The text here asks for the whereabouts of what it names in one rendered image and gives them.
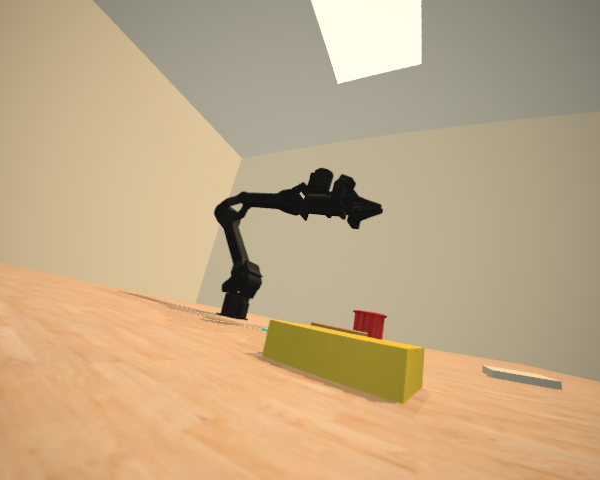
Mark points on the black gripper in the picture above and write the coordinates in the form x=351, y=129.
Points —
x=340, y=203

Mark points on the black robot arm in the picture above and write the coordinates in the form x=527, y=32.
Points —
x=245, y=275

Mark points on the yellow rectangular block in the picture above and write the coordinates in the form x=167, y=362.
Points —
x=389, y=370

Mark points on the tan wooden bar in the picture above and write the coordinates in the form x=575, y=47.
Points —
x=319, y=325

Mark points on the red cup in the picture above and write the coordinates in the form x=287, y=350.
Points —
x=370, y=323

